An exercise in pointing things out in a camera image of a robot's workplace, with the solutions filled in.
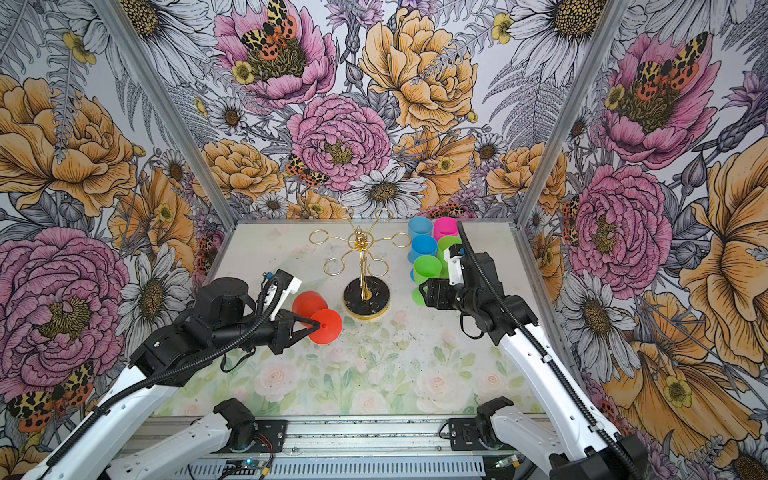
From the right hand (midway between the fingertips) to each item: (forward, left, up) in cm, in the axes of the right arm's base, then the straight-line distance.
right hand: (432, 297), depth 75 cm
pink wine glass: (+35, -9, -10) cm, 37 cm away
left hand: (-12, +26, +5) cm, 29 cm away
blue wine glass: (+22, 0, -6) cm, 23 cm away
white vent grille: (-32, -9, -23) cm, 41 cm away
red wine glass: (-2, +29, +1) cm, 29 cm away
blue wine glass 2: (+32, 0, -6) cm, 32 cm away
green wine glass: (+23, -7, -6) cm, 25 cm away
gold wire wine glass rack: (+12, +19, -19) cm, 29 cm away
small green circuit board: (-30, +44, -22) cm, 58 cm away
